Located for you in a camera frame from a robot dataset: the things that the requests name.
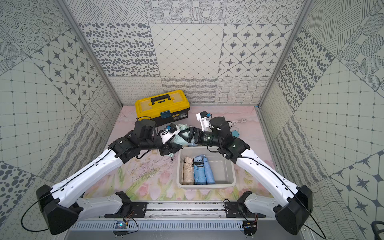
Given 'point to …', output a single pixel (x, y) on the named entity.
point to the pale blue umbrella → (209, 177)
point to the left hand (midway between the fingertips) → (178, 137)
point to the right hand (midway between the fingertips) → (184, 136)
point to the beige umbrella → (188, 171)
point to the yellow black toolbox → (163, 107)
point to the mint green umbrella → (171, 154)
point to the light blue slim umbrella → (200, 177)
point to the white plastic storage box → (223, 168)
